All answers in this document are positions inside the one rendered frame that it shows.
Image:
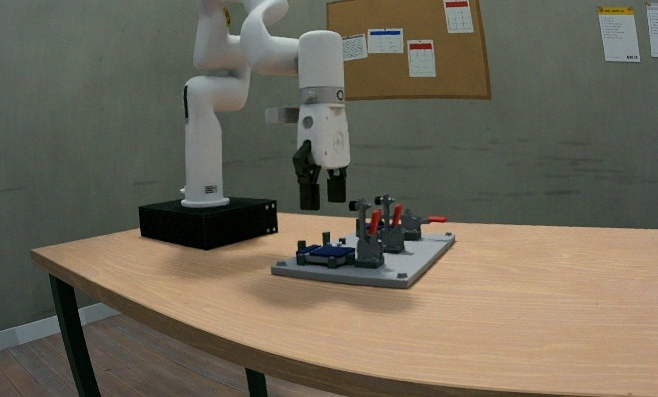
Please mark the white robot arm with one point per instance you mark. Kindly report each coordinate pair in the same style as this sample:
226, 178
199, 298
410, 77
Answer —
321, 81

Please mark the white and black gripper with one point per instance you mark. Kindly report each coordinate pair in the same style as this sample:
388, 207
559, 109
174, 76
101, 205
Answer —
329, 142

